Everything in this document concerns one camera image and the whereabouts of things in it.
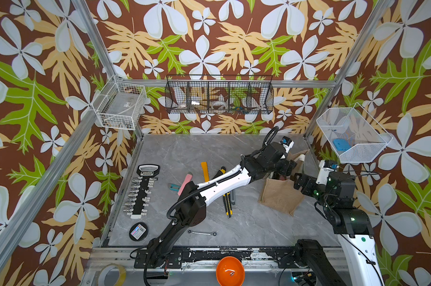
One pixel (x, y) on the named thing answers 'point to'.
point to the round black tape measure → (138, 231)
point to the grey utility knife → (233, 196)
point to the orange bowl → (230, 271)
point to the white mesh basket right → (355, 135)
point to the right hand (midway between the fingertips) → (303, 176)
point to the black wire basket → (220, 95)
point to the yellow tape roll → (122, 278)
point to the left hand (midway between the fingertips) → (292, 159)
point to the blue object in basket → (341, 144)
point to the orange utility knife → (206, 173)
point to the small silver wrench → (214, 233)
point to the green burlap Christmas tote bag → (283, 195)
